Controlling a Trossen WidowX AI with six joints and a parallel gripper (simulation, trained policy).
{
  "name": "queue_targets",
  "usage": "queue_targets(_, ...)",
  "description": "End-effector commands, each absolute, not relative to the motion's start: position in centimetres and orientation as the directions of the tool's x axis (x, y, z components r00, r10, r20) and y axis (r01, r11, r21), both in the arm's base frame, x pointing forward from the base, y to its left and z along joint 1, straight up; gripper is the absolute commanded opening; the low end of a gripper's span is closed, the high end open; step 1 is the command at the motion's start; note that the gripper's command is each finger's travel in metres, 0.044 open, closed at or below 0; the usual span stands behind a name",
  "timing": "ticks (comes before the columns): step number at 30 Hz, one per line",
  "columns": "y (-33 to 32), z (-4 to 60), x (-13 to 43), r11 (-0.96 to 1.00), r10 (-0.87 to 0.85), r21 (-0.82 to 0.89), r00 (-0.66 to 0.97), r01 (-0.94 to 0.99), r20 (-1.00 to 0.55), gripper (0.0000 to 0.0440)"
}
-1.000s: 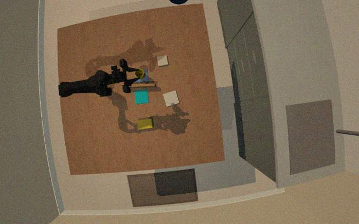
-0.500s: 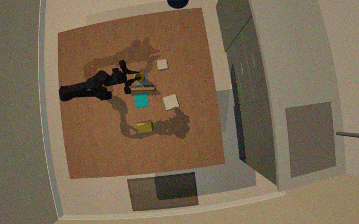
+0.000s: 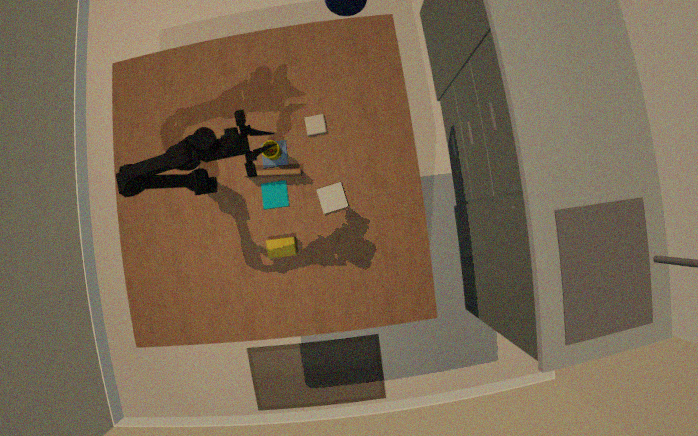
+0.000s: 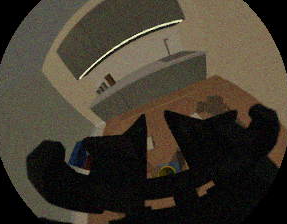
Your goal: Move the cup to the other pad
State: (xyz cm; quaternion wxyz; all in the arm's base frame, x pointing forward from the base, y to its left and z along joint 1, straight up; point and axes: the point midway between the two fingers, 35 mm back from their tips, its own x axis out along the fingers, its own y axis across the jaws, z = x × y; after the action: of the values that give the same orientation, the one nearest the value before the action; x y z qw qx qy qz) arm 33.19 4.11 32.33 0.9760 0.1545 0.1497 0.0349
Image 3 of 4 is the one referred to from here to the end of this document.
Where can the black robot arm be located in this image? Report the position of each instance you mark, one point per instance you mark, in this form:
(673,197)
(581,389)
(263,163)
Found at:
(186,155)

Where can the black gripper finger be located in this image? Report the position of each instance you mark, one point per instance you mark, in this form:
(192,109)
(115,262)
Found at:
(262,149)
(254,132)

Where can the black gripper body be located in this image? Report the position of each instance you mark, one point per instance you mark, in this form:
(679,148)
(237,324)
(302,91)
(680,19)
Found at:
(249,156)

